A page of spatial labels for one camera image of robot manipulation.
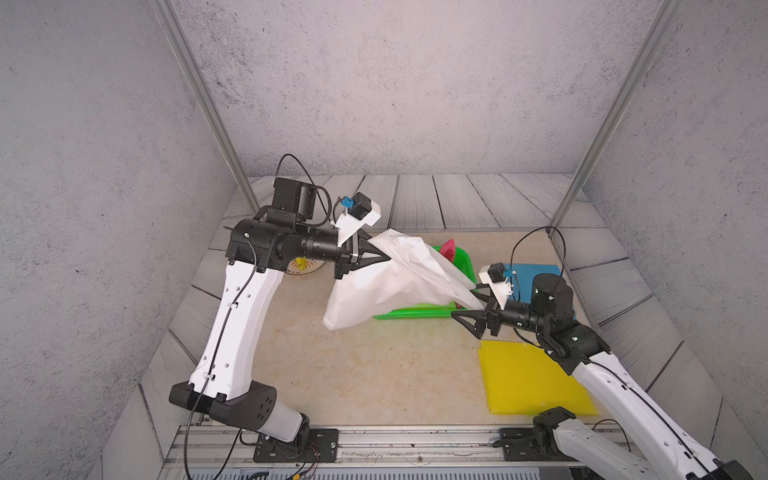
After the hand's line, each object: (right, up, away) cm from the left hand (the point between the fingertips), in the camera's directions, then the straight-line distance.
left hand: (390, 255), depth 56 cm
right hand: (+17, -11, +13) cm, 24 cm away
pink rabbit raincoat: (+19, +2, +47) cm, 51 cm away
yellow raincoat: (+36, -34, +25) cm, 56 cm away
